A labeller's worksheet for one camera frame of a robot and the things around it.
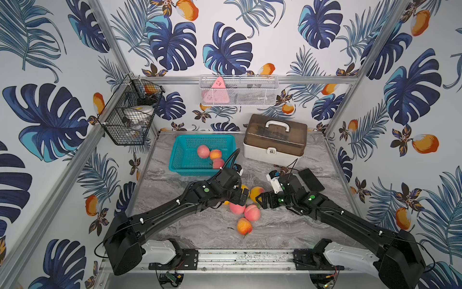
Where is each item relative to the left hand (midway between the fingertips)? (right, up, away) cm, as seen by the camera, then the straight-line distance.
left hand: (240, 188), depth 77 cm
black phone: (+39, 0, +20) cm, 44 cm away
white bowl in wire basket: (-45, +32, +3) cm, 55 cm away
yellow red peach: (-13, +14, +22) cm, 29 cm away
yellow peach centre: (+2, -2, +13) cm, 14 cm away
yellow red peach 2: (+8, -4, +11) cm, 14 cm away
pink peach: (-20, +16, +26) cm, 37 cm away
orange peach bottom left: (+2, -17, +1) cm, 17 cm away
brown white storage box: (+18, +21, +14) cm, 31 cm away
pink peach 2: (+6, -12, +5) cm, 14 cm away
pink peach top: (-1, -11, +7) cm, 13 cm away
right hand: (+11, -4, +4) cm, 13 cm away
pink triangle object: (-11, +44, +13) cm, 47 cm away
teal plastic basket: (-32, +10, +31) cm, 46 cm away
